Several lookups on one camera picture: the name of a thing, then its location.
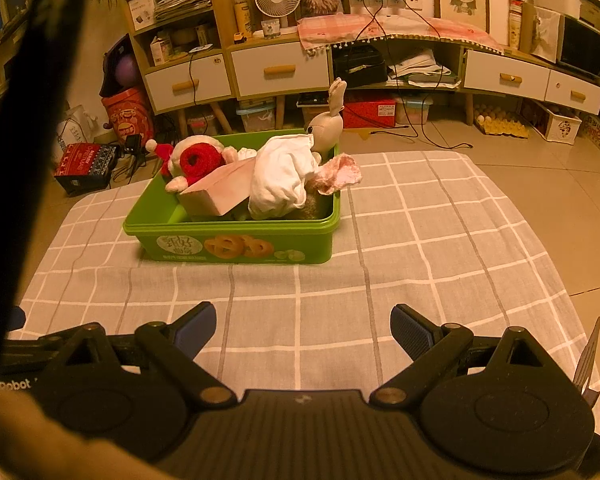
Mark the small clear storage box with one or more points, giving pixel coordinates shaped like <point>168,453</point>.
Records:
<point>202,125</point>

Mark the black case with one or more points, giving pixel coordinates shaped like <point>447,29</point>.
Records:
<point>360,67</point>

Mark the clear storage box blue lid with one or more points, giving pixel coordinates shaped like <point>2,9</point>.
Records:
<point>257,119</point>
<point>415,112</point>

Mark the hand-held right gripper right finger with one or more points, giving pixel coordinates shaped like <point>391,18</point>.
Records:
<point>410,330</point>

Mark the wooden drawer cabinet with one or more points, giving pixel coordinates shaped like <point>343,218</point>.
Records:
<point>280,40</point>

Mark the black microwave oven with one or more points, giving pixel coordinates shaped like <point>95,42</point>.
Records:
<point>582,47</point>

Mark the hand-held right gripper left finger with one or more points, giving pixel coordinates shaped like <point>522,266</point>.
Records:
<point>197,330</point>

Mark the white foam block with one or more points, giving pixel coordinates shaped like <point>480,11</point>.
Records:
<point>215,195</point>

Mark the red orange printed bag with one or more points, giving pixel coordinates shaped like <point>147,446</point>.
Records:
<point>127,120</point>

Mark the black bag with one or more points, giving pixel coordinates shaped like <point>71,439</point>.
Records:
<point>109,70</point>

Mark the white shopping bag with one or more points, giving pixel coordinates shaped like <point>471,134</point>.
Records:
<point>75,127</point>

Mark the pile of white papers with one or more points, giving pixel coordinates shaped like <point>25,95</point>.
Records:
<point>415,62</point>

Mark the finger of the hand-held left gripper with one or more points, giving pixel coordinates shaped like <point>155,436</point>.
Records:
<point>35,347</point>

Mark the tall wooden shelf cabinet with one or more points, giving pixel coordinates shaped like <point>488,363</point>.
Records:
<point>222,10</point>

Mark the clear storage box dark lid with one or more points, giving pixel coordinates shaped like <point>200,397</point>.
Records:
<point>310,102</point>

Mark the white carton on shelf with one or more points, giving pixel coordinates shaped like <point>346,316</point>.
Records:
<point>142,10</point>

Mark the purple ball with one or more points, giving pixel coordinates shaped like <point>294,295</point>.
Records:
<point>128,70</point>

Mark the small white box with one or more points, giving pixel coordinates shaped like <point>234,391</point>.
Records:
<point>159,52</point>

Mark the yellow canister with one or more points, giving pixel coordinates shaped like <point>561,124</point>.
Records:
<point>242,20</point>

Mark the tall printed carton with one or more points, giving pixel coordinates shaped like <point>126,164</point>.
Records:
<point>517,25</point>

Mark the red patterned gift box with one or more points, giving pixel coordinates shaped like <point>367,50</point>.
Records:
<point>82,157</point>

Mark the pink patterned cloth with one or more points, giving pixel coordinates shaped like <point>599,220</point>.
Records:
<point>330,27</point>

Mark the yellow egg tray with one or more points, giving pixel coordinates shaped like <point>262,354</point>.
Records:
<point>502,125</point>

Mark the white cloth bundle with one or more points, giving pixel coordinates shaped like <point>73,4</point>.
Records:
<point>280,175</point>

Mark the beige rabbit plush doll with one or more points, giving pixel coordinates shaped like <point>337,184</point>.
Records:
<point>325,130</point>

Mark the white printed mug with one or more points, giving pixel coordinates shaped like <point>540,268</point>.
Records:
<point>270,29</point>

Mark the grey checked tablecloth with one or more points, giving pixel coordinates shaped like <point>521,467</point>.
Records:
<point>430,260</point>

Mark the white paper bag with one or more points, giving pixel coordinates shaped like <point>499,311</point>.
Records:
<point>545,35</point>

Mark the santa plush doll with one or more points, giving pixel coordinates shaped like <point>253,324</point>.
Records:
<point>200,160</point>

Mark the curved wooden low cabinet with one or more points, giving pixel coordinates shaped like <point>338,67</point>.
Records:
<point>462,67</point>

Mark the green plastic box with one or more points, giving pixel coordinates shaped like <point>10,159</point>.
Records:
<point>320,245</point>

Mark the pink plush cloth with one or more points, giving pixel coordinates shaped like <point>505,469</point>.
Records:
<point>340,172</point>

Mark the white printed crate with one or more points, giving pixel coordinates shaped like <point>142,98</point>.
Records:
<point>562,127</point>

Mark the red cardboard box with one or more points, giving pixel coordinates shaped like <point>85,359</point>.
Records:
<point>370,112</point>

